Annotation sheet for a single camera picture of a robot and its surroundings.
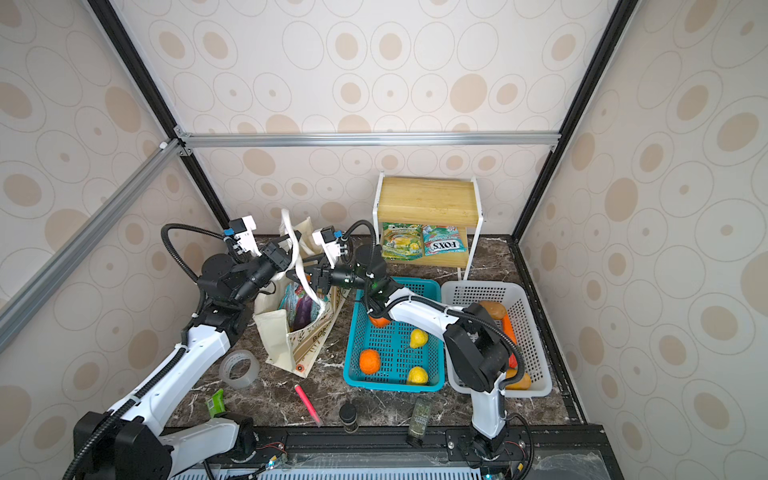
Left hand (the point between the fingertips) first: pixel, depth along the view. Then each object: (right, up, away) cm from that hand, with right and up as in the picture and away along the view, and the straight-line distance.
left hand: (307, 234), depth 67 cm
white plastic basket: (+57, -17, +26) cm, 65 cm away
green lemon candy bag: (+22, 0, +26) cm, 34 cm away
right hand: (-4, -9, +2) cm, 10 cm away
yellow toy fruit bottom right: (+26, -37, +15) cm, 48 cm away
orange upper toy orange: (+16, -25, +25) cm, 38 cm away
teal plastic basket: (+19, -31, +23) cm, 44 cm away
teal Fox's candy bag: (+35, +1, +28) cm, 45 cm away
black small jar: (+9, -42, +3) cm, 43 cm away
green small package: (-28, -44, +12) cm, 53 cm away
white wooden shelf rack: (+30, +11, +17) cm, 37 cm away
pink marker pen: (-2, -45, +13) cm, 47 cm away
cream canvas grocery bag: (-10, -30, +16) cm, 36 cm away
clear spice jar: (+26, -46, +8) cm, 53 cm away
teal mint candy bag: (-10, -18, +19) cm, 28 cm away
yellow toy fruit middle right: (+27, -29, +21) cm, 44 cm away
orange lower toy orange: (+13, -34, +16) cm, 40 cm away
